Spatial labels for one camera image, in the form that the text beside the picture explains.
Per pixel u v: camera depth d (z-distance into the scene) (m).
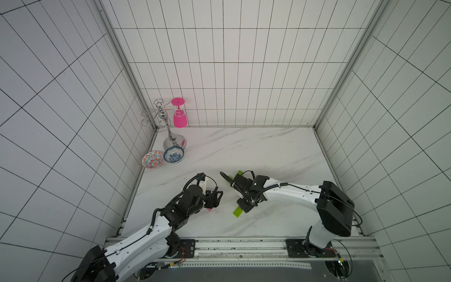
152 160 1.01
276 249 0.74
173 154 1.03
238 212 0.81
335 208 0.44
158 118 0.92
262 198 0.59
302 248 0.73
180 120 1.03
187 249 0.72
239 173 0.95
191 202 0.61
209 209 0.77
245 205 0.72
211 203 0.70
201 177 0.69
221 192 0.78
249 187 0.61
